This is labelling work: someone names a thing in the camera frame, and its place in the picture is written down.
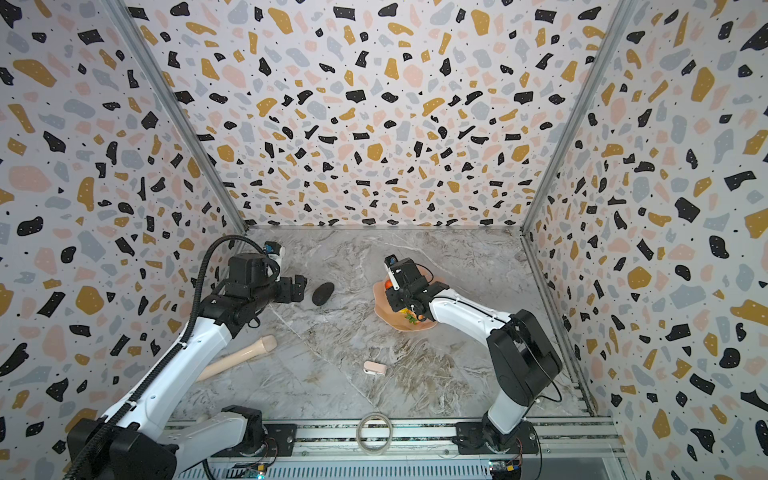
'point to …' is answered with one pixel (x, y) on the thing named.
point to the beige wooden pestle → (266, 344)
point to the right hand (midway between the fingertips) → (390, 285)
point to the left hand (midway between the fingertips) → (288, 273)
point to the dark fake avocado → (322, 293)
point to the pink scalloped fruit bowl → (402, 319)
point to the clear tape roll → (359, 434)
